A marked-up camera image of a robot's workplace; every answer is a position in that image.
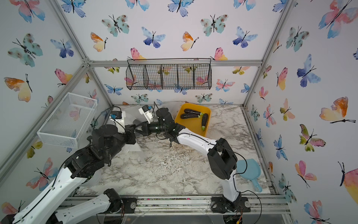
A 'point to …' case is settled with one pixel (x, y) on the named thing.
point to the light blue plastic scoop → (253, 171)
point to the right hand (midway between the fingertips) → (134, 128)
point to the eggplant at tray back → (192, 111)
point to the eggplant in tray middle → (204, 121)
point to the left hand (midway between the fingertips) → (137, 125)
